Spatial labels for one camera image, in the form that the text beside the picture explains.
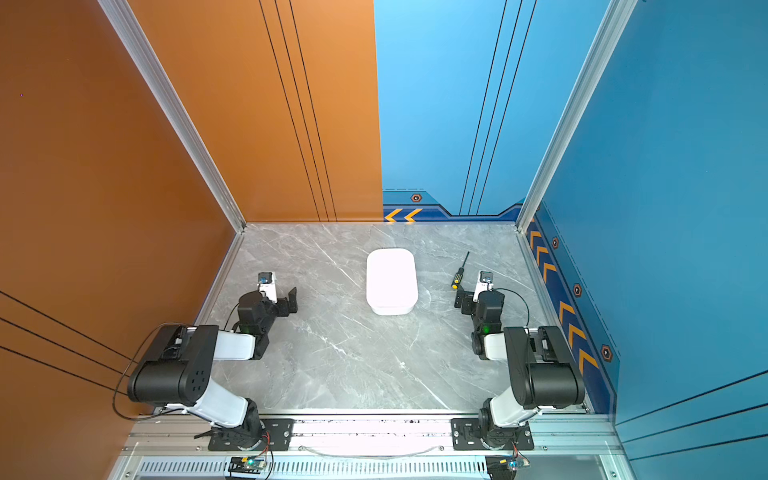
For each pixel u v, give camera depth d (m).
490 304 0.73
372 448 0.75
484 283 0.81
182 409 0.50
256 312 0.72
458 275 1.05
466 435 0.72
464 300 0.86
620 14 0.70
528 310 0.96
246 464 0.71
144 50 0.75
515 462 0.70
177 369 0.51
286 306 0.85
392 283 0.95
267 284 0.81
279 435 0.73
